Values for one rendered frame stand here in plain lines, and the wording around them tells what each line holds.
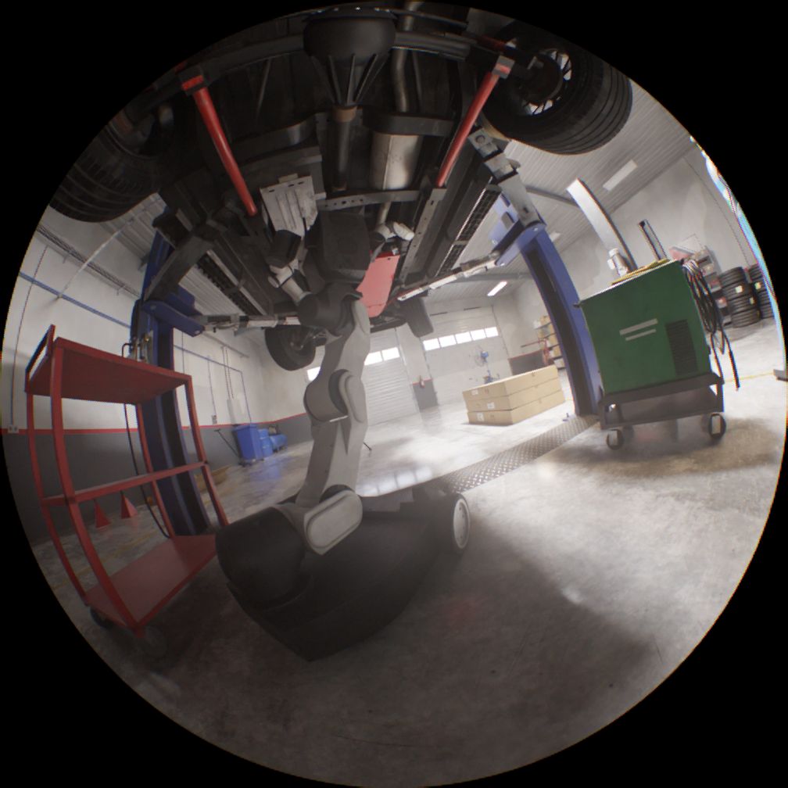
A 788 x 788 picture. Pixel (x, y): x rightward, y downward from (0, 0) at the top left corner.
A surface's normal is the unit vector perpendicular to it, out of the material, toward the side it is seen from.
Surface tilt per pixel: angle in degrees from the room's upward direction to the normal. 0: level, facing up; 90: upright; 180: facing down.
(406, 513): 45
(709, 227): 90
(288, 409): 90
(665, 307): 86
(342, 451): 90
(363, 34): 174
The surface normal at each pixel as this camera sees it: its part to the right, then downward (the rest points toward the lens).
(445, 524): -0.51, -0.49
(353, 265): 0.56, 0.07
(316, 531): 0.84, -0.26
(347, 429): -0.51, -0.04
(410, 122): 0.26, 0.96
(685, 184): -0.96, 0.26
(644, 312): -0.89, 0.14
